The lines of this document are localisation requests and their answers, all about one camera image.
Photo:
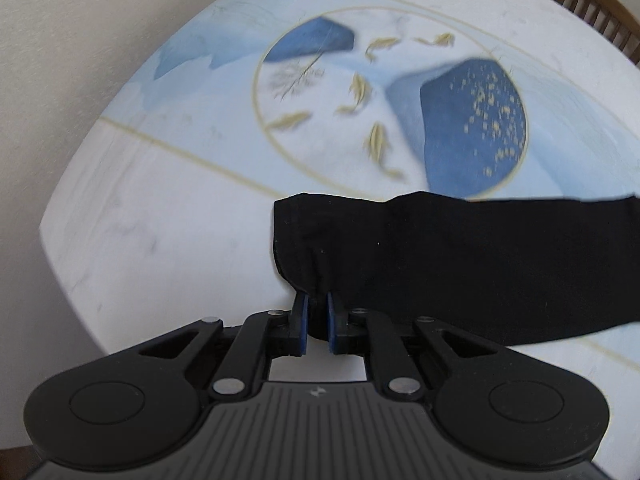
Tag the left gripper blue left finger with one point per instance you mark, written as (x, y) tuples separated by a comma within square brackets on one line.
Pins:
[(297, 325)]

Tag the white blue patterned tablecloth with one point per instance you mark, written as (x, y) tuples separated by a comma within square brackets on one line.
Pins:
[(164, 213)]

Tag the far wooden chair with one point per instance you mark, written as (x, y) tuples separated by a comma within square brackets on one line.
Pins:
[(612, 20)]

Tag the black t-shirt pink print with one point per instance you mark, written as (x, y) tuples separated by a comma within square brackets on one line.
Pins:
[(511, 271)]

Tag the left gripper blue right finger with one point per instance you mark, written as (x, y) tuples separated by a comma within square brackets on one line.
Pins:
[(338, 324)]

